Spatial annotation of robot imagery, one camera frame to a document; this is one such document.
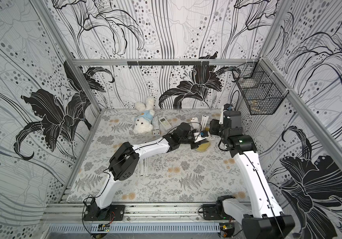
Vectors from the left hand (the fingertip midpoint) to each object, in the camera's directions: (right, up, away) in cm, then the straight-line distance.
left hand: (206, 139), depth 86 cm
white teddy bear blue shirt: (-40, +8, +12) cm, 43 cm away
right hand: (+3, +11, -13) cm, 17 cm away
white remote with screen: (-25, +9, +21) cm, 34 cm away
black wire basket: (+34, +28, +1) cm, 44 cm away
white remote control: (-32, +6, +19) cm, 38 cm away
